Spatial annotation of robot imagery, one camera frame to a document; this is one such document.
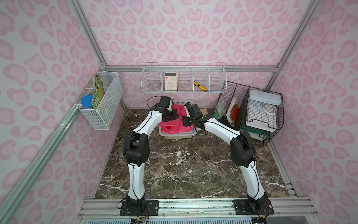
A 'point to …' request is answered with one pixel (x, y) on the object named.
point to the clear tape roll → (270, 108)
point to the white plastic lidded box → (262, 109)
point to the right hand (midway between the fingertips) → (184, 118)
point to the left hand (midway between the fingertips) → (176, 113)
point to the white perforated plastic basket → (187, 135)
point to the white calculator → (170, 80)
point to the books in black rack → (231, 110)
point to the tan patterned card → (204, 111)
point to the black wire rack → (245, 108)
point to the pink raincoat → (175, 126)
